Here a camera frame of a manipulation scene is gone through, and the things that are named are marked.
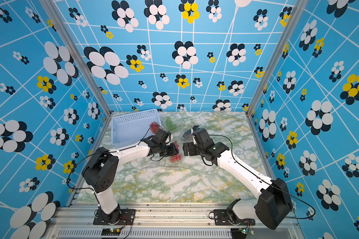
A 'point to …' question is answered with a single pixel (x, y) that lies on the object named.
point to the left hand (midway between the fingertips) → (180, 151)
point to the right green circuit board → (240, 232)
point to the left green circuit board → (110, 231)
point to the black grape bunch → (188, 134)
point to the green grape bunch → (170, 126)
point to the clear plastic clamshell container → (176, 120)
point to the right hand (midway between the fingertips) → (192, 145)
